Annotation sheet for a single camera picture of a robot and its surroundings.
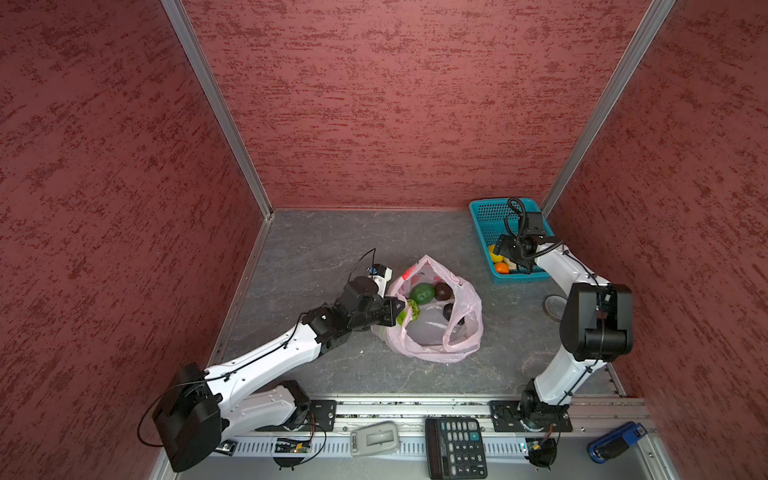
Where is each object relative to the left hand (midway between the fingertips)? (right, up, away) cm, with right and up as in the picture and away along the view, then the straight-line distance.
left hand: (404, 311), depth 77 cm
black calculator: (+12, -30, -8) cm, 33 cm away
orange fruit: (+33, +9, +21) cm, 41 cm away
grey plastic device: (-6, -29, -7) cm, 30 cm away
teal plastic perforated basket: (+32, +27, +30) cm, 51 cm away
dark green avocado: (+6, +2, +15) cm, 17 cm away
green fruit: (+4, -3, +12) cm, 13 cm away
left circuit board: (-29, -33, -4) cm, 44 cm away
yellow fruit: (+32, +12, +21) cm, 40 cm away
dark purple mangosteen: (+13, +2, +15) cm, 20 cm away
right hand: (+34, +14, +19) cm, 41 cm away
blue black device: (+49, -28, -9) cm, 57 cm away
